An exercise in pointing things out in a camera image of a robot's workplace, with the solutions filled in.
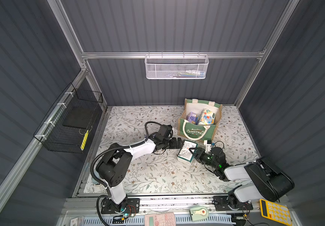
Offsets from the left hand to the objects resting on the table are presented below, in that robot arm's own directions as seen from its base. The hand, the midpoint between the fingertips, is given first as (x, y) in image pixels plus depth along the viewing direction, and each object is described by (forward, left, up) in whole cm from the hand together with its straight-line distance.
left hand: (180, 146), depth 87 cm
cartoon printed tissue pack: (+16, -18, +9) cm, 26 cm away
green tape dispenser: (-35, -6, -1) cm, 35 cm away
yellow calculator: (-34, -46, -7) cm, 58 cm away
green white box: (-6, -2, 0) cm, 6 cm away
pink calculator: (-37, +12, -6) cm, 39 cm away
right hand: (-3, -6, -1) cm, 7 cm away
